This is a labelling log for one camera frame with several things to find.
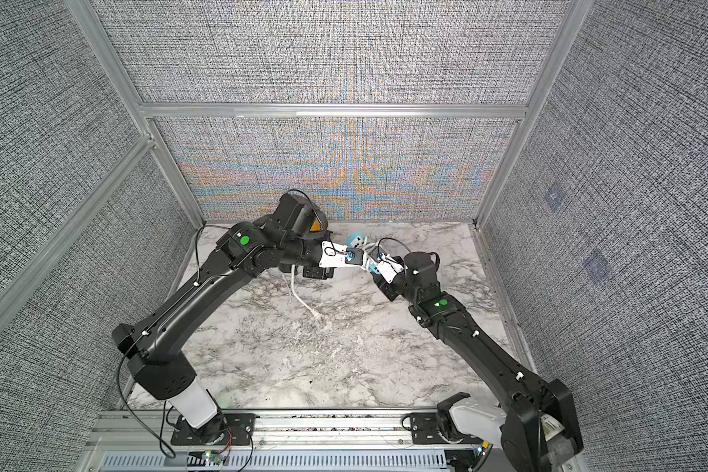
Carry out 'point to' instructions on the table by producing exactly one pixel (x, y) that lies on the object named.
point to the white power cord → (315, 310)
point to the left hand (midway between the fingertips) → (350, 250)
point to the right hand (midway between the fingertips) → (384, 255)
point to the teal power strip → (358, 240)
